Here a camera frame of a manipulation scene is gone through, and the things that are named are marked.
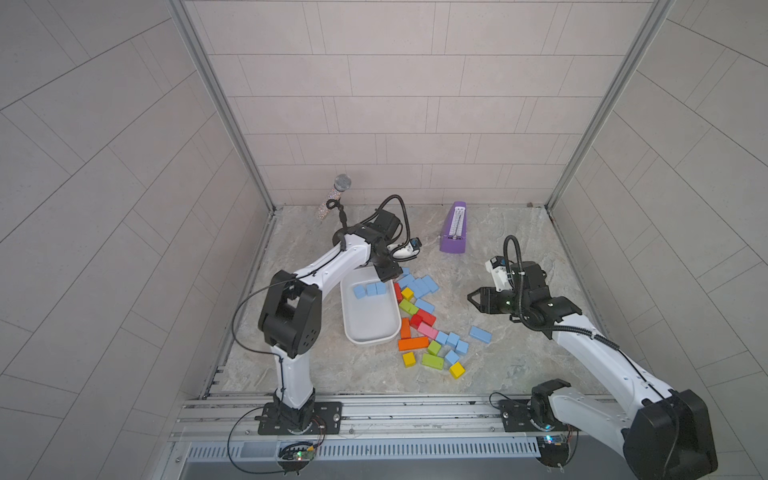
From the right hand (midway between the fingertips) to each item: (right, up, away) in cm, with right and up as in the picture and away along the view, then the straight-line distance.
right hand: (473, 295), depth 82 cm
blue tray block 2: (-26, 0, +10) cm, 28 cm away
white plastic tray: (-29, -5, +7) cm, 31 cm away
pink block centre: (-13, -11, +3) cm, 17 cm away
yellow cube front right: (-5, -19, -5) cm, 20 cm away
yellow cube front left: (-18, -16, -3) cm, 24 cm away
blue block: (-33, -1, +10) cm, 34 cm away
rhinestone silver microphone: (-37, +31, +3) cm, 49 cm away
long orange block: (-17, -14, +2) cm, 22 cm away
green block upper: (-18, -5, +7) cm, 20 cm away
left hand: (-22, +8, +10) cm, 25 cm away
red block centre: (-14, -7, +6) cm, 17 cm away
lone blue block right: (+3, -12, +3) cm, 13 cm away
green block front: (-11, -17, -3) cm, 21 cm away
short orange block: (-19, -10, +3) cm, 22 cm away
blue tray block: (-29, 0, +9) cm, 31 cm away
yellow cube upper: (-18, -1, +9) cm, 20 cm away
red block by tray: (-21, -2, +9) cm, 22 cm away
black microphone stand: (-42, +26, +11) cm, 50 cm away
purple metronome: (-2, +16, +18) cm, 24 cm away
